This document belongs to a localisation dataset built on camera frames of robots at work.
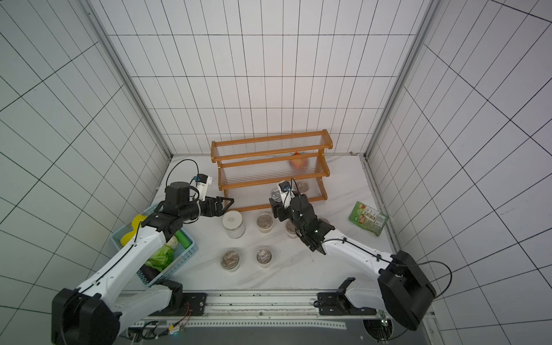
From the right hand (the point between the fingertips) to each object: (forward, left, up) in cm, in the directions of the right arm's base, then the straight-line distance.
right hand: (271, 197), depth 80 cm
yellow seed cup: (-4, +3, -13) cm, 14 cm away
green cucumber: (-14, +35, -15) cm, 40 cm away
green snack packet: (+4, -43, -19) cm, 48 cm away
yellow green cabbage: (-9, +54, -8) cm, 55 cm away
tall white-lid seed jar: (-8, +15, -9) cm, 19 cm away
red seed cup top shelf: (-7, -8, -13) cm, 17 cm away
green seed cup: (-20, +14, -13) cm, 28 cm away
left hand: (-3, +19, -1) cm, 19 cm away
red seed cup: (-18, +2, -14) cm, 23 cm away
